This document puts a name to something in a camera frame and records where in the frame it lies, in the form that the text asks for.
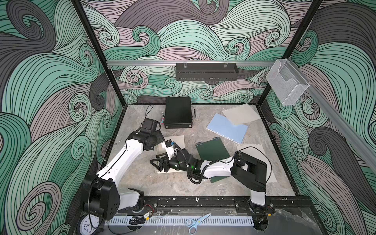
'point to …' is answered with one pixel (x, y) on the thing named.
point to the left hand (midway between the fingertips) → (158, 137)
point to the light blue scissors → (193, 223)
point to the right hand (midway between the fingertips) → (150, 163)
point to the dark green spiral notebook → (213, 149)
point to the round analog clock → (88, 224)
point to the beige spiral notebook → (179, 140)
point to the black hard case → (178, 112)
